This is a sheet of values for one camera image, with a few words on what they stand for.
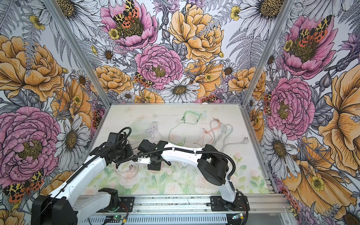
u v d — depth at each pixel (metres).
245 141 0.97
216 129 1.05
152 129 1.02
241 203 0.74
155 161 0.70
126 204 0.74
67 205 0.41
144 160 0.72
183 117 1.12
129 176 0.85
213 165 0.48
